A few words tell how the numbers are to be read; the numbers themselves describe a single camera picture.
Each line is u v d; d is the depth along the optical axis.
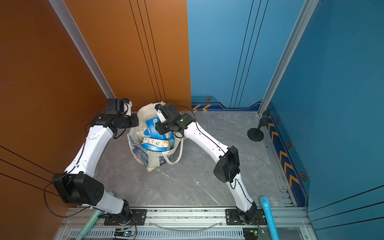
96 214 0.72
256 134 1.05
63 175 0.41
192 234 0.70
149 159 0.74
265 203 0.74
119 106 0.61
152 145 0.74
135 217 0.73
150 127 0.80
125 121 0.70
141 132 0.83
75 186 0.42
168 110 0.61
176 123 0.58
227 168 0.50
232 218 0.72
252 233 0.70
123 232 0.71
